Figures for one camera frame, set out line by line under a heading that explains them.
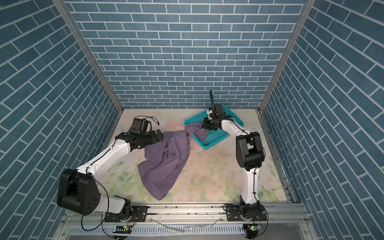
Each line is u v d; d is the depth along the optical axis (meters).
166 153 0.90
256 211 0.68
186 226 0.71
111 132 1.12
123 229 0.72
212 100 0.80
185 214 0.75
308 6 0.71
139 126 0.67
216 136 0.91
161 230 0.77
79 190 0.42
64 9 0.71
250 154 0.55
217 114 0.79
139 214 0.74
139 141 0.64
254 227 0.71
